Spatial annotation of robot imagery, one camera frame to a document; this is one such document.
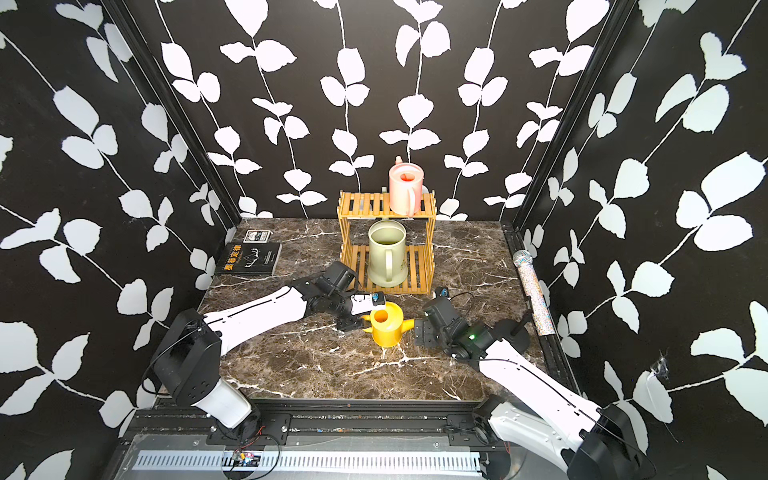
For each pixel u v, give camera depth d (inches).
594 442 15.2
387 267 32.9
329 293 26.4
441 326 23.8
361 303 28.8
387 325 32.2
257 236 45.0
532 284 30.2
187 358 17.3
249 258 42.3
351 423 30.2
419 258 42.3
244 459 27.8
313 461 27.6
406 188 30.7
